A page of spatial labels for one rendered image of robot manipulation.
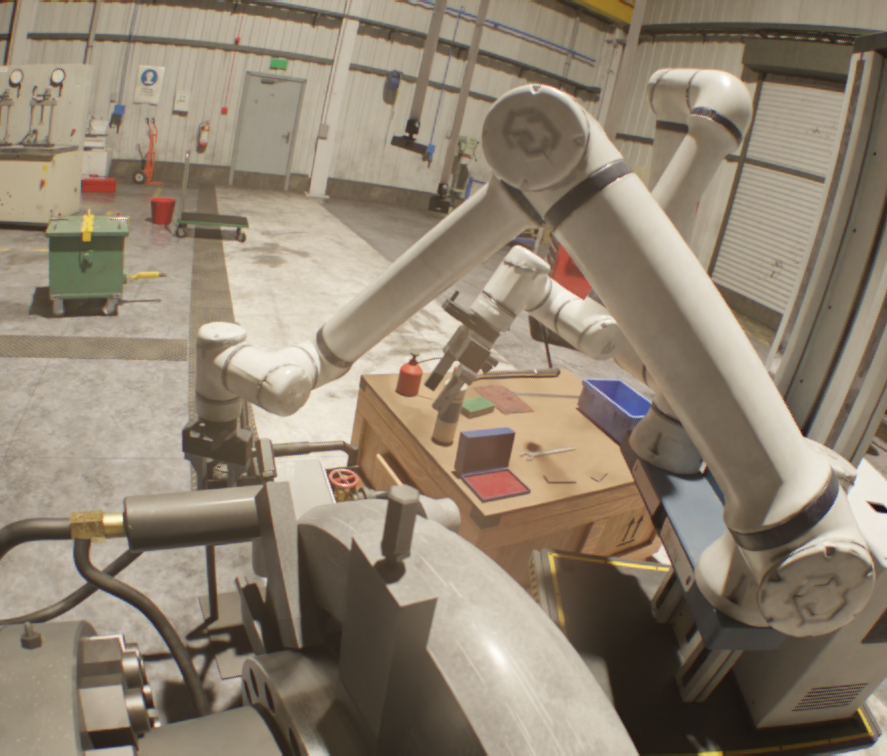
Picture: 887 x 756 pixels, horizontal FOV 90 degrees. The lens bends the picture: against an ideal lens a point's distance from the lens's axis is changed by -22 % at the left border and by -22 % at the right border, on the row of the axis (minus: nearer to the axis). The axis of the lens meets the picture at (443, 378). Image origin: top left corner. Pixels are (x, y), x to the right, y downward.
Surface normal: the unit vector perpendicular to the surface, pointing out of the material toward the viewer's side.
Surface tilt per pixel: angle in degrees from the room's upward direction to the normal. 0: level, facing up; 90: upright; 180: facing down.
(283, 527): 40
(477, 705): 34
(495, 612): 1
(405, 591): 4
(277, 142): 90
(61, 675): 18
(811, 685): 90
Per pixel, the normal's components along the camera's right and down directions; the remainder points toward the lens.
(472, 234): -0.29, 0.45
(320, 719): 0.12, -0.96
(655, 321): -0.51, 0.33
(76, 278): 0.54, 0.43
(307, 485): 0.38, -0.66
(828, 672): -0.04, 0.39
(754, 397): 0.06, -0.07
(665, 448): -0.46, -0.15
